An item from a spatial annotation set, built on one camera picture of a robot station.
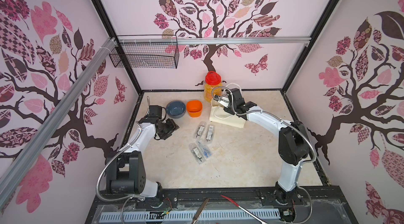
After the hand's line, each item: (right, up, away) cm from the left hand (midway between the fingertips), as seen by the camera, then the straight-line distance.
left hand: (176, 132), depth 87 cm
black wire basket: (-30, +54, +35) cm, 71 cm away
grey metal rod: (+14, -34, -16) cm, 40 cm away
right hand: (+32, +20, +6) cm, 38 cm away
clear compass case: (+13, 0, +10) cm, 16 cm away
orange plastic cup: (+9, +13, +21) cm, 26 cm away
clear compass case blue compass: (+18, -12, +1) cm, 22 cm away
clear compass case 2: (+12, -12, 0) cm, 17 cm away
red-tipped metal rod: (+33, -31, -18) cm, 49 cm away
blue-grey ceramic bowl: (-4, +12, +19) cm, 23 cm away
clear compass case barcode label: (+20, -2, +7) cm, 21 cm away
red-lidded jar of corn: (+22, +32, +14) cm, 41 cm away
